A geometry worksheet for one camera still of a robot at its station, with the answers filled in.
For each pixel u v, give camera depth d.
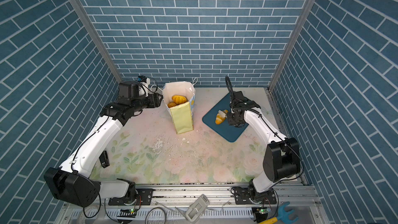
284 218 0.67
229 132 0.96
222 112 0.98
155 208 0.71
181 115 0.82
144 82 0.67
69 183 0.38
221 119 0.99
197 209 0.69
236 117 0.74
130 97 0.57
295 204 0.72
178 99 0.96
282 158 0.44
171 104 0.94
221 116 0.99
